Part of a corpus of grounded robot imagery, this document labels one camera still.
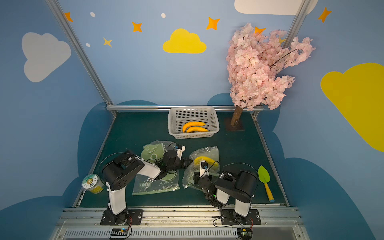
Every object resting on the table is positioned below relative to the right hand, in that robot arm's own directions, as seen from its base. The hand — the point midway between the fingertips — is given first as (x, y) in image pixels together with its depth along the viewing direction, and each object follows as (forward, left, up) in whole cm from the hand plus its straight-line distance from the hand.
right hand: (199, 165), depth 89 cm
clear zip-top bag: (-6, +4, +1) cm, 7 cm away
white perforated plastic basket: (+40, +19, 0) cm, 44 cm away
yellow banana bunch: (+2, -6, +2) cm, 7 cm away
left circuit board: (-36, +39, -7) cm, 53 cm away
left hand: (+3, +3, 0) cm, 5 cm away
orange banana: (+32, +10, -1) cm, 34 cm away
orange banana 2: (+29, +4, -1) cm, 29 cm away
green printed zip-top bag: (-13, +32, -2) cm, 35 cm away
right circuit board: (-32, -24, -7) cm, 41 cm away
